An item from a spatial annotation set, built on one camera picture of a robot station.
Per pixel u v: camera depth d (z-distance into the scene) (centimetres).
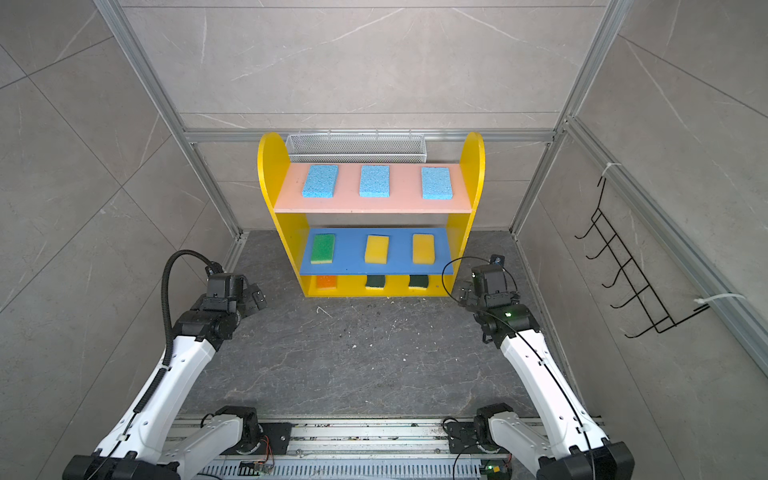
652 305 62
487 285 56
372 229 115
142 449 38
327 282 101
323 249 95
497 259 66
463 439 73
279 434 73
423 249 94
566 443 38
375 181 75
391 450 73
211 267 65
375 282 100
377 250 93
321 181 75
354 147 98
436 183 75
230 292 59
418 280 100
